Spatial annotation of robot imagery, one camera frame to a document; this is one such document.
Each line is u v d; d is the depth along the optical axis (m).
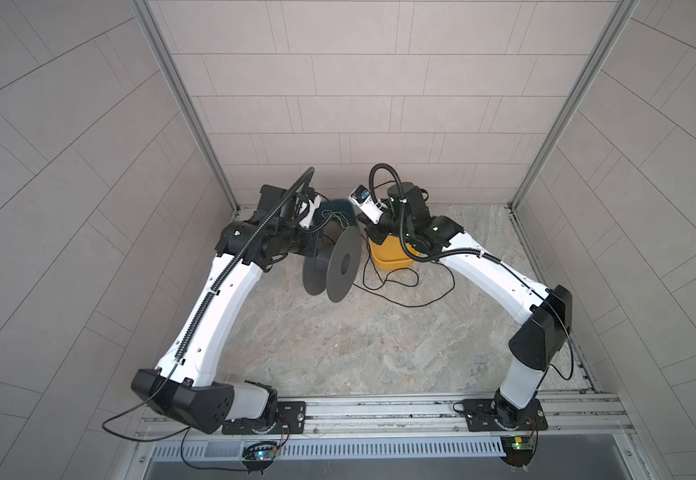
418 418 0.72
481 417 0.71
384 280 0.90
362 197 0.63
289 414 0.71
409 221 0.57
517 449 0.68
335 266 0.63
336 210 1.12
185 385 0.36
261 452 0.64
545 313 0.44
